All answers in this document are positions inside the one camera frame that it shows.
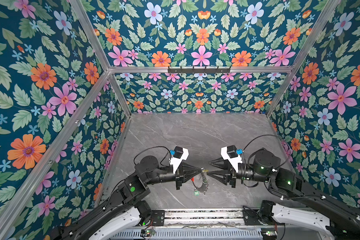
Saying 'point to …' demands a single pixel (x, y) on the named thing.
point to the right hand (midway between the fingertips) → (209, 167)
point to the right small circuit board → (269, 233)
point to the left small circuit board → (147, 233)
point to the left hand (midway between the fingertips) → (201, 173)
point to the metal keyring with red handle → (205, 185)
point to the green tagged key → (196, 193)
